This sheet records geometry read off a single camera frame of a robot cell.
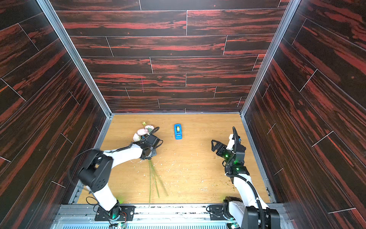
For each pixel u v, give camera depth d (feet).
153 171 2.86
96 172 1.58
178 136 3.39
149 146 2.45
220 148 2.41
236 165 2.10
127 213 2.41
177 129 3.42
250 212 1.35
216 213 2.42
